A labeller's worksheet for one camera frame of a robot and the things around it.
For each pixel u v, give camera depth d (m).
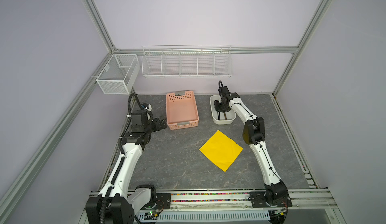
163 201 0.74
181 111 1.09
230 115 1.06
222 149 0.92
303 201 0.75
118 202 0.37
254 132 0.69
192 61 0.99
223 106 1.04
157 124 0.71
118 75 1.02
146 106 0.72
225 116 1.07
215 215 0.71
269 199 0.67
